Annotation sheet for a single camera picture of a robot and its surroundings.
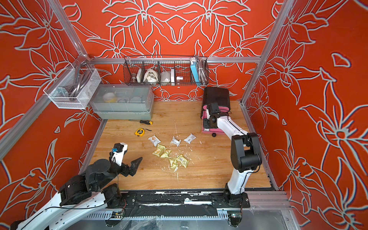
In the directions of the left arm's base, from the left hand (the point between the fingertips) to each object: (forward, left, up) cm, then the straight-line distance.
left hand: (134, 153), depth 68 cm
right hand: (+30, -37, -12) cm, 49 cm away
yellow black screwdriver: (+34, +9, -20) cm, 40 cm away
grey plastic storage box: (+41, +22, -5) cm, 47 cm away
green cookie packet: (+12, -8, -20) cm, 24 cm away
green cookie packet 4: (+6, -23, -19) cm, 31 cm away
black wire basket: (+56, -8, +11) cm, 58 cm away
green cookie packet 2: (+9, -12, -19) cm, 24 cm away
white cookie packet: (+19, -3, -19) cm, 27 cm away
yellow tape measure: (+24, +8, -19) cm, 32 cm away
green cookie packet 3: (+4, -18, -19) cm, 26 cm away
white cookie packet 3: (+19, -17, -19) cm, 31 cm away
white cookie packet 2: (+23, -27, -20) cm, 41 cm away
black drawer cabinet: (+63, -50, -15) cm, 82 cm away
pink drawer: (+27, -41, -16) cm, 51 cm away
